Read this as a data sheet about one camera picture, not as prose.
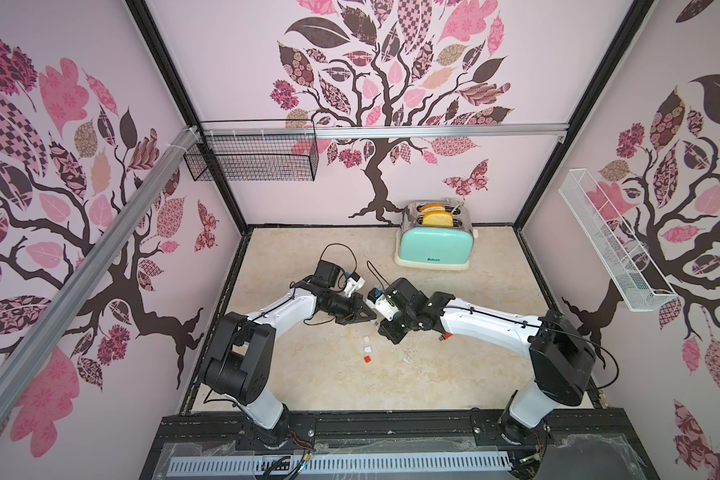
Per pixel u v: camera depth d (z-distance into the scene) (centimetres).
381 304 76
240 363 46
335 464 70
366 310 81
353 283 83
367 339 90
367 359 85
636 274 66
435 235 97
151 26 70
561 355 45
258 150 137
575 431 73
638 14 68
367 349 88
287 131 92
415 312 64
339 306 77
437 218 97
